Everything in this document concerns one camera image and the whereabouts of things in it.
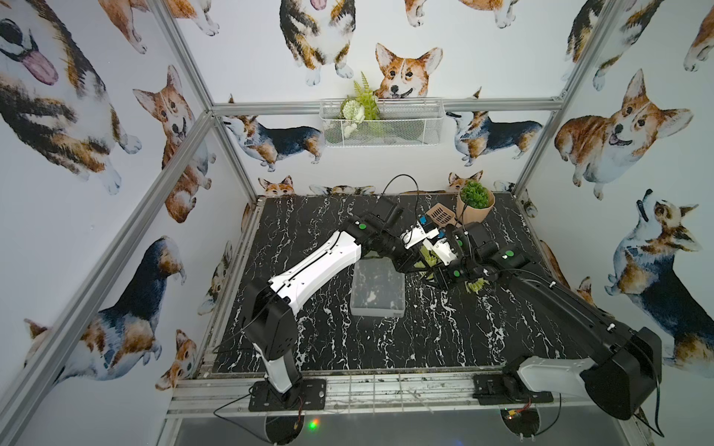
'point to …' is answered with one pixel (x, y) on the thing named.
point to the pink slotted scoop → (442, 216)
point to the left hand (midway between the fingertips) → (429, 260)
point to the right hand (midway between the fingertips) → (424, 277)
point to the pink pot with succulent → (474, 203)
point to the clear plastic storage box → (377, 288)
